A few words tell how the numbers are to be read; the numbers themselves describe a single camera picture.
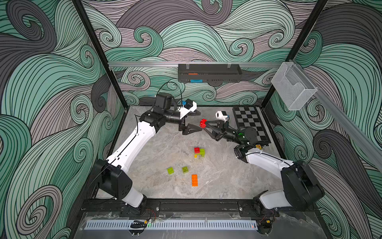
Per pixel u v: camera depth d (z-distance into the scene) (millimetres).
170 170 856
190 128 600
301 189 422
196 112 682
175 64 955
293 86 771
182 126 611
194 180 826
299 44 836
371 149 508
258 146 949
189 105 564
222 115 698
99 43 853
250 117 1102
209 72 975
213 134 659
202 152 882
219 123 646
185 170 853
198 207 743
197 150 883
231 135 646
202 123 654
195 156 916
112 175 402
